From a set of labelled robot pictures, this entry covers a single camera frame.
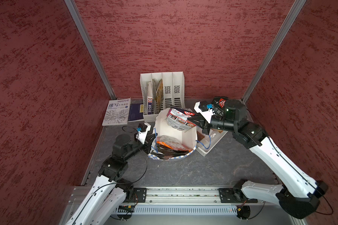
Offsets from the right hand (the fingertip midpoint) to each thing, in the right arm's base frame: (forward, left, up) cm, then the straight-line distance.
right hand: (188, 120), depth 61 cm
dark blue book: (+35, +37, -35) cm, 62 cm away
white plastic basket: (+7, -15, -36) cm, 39 cm away
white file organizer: (+52, +6, -30) cm, 61 cm away
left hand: (-1, +16, -12) cm, 20 cm away
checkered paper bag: (+3, -2, -21) cm, 21 cm away
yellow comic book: (+40, +17, -21) cm, 48 cm away
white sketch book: (+35, +52, -34) cm, 71 cm away
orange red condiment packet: (-1, +7, -19) cm, 20 cm away
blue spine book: (+29, +22, -13) cm, 38 cm away
